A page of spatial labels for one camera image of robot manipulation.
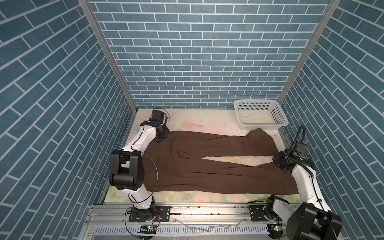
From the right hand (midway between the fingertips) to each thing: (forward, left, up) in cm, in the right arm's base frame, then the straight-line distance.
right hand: (276, 157), depth 84 cm
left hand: (+10, +65, +2) cm, 66 cm away
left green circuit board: (-38, +66, -12) cm, 77 cm away
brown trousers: (-6, +58, -6) cm, 59 cm away
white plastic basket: (+42, -7, -9) cm, 43 cm away
